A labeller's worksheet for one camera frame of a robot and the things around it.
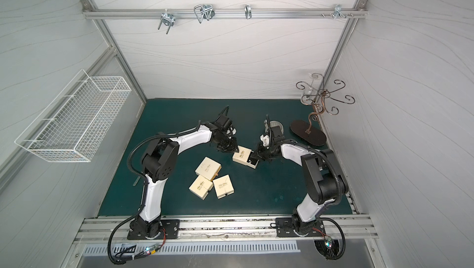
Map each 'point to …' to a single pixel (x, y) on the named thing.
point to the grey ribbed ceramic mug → (276, 123)
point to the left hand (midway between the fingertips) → (237, 152)
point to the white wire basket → (74, 125)
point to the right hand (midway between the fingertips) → (251, 154)
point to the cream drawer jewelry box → (242, 155)
